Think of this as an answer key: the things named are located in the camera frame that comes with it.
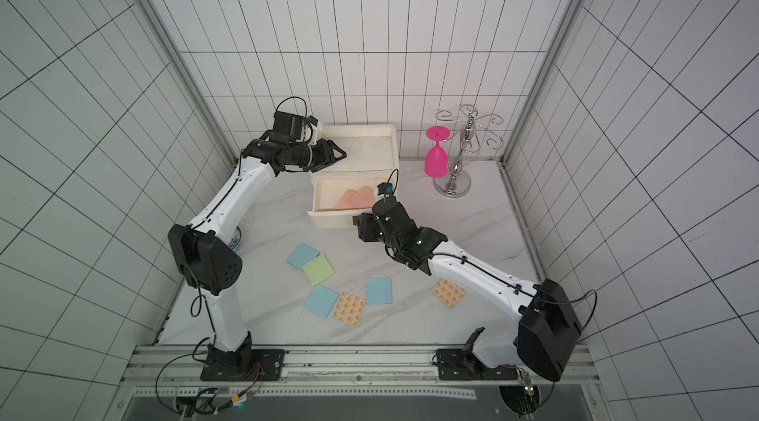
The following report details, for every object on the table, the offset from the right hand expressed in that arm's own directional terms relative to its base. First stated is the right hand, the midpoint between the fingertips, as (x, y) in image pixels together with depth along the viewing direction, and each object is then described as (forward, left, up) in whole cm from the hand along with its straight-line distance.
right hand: (352, 221), depth 78 cm
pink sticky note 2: (+10, -1, -3) cm, 11 cm away
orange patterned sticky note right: (-10, -28, -21) cm, 36 cm away
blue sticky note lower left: (-15, +9, -20) cm, 27 cm away
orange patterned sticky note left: (-17, 0, -19) cm, 26 cm away
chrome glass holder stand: (+32, -34, +5) cm, 47 cm away
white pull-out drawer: (+11, +9, -3) cm, 15 cm away
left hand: (+16, +5, +7) cm, 18 cm away
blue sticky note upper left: (-2, +18, -19) cm, 27 cm away
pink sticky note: (+9, +5, -4) cm, 10 cm away
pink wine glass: (+27, -24, -2) cm, 36 cm away
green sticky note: (-6, +12, -20) cm, 24 cm away
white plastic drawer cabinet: (+22, -3, +4) cm, 23 cm away
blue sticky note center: (-11, -7, -21) cm, 25 cm away
